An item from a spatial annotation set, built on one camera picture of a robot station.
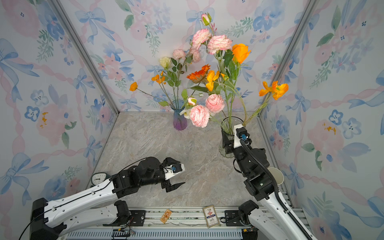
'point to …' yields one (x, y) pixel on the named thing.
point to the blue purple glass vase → (179, 120)
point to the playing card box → (211, 216)
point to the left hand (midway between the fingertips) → (181, 169)
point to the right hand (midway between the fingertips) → (231, 127)
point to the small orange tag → (166, 215)
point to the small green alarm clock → (98, 177)
